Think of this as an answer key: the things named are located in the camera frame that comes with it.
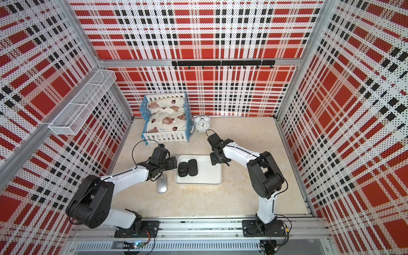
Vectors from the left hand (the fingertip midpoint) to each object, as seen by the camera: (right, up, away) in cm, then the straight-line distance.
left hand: (173, 161), depth 94 cm
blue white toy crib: (-7, +15, +8) cm, 18 cm away
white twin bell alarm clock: (+16, +24, +14) cm, 32 cm away
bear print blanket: (-14, +25, +14) cm, 32 cm away
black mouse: (+12, -4, -1) cm, 12 cm away
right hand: (+29, +2, 0) cm, 29 cm away
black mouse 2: (+6, -4, -3) cm, 8 cm away
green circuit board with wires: (-9, -33, -24) cm, 42 cm away
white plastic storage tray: (+21, -7, -1) cm, 22 cm away
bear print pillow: (-2, +37, +14) cm, 39 cm away
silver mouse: (-4, -11, -7) cm, 14 cm away
